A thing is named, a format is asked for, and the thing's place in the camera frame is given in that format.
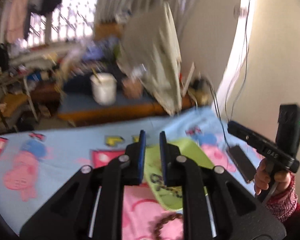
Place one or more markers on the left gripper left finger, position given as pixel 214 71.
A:
pixel 101 210

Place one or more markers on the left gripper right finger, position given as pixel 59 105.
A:
pixel 200 190

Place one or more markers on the red patterned right sleeve forearm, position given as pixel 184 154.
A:
pixel 285 206

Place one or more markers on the person's right hand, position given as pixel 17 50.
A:
pixel 262 179

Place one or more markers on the black smartphone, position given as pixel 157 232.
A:
pixel 242 162

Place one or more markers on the green plastic tray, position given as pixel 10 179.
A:
pixel 170 198

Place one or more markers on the blue cartoon pig bedsheet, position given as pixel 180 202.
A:
pixel 33 166

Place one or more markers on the wooden bench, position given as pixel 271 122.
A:
pixel 81 110

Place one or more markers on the white enamel pot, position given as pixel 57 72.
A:
pixel 104 86

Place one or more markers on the pink hanging garment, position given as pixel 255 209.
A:
pixel 16 20

